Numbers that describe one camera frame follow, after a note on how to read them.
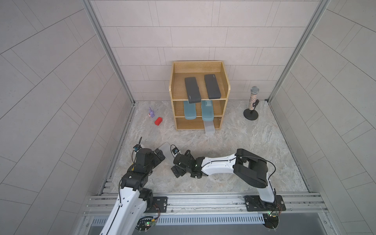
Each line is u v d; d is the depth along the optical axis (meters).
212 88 0.83
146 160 0.57
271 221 0.70
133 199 0.48
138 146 0.70
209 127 0.98
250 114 1.08
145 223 0.65
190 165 0.65
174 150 0.75
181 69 0.90
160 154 0.71
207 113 0.87
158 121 1.02
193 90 0.81
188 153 0.73
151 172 0.64
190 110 0.89
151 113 1.05
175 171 0.75
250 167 0.51
